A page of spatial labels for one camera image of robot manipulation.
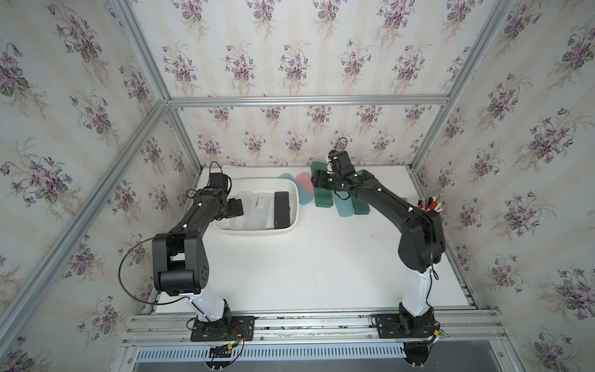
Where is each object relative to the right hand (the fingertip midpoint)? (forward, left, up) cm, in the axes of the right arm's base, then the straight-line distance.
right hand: (321, 180), depth 91 cm
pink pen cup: (-9, -47, -8) cm, 48 cm away
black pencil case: (-4, +17, -16) cm, 24 cm away
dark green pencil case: (-7, -1, -1) cm, 8 cm away
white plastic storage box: (+11, +27, -16) cm, 33 cm away
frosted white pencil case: (-4, +26, -16) cm, 31 cm away
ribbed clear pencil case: (-9, +31, -17) cm, 37 cm away
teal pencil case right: (+4, -12, -21) cm, 25 cm away
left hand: (-11, +37, -8) cm, 40 cm away
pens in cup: (-5, -45, -7) cm, 46 cm away
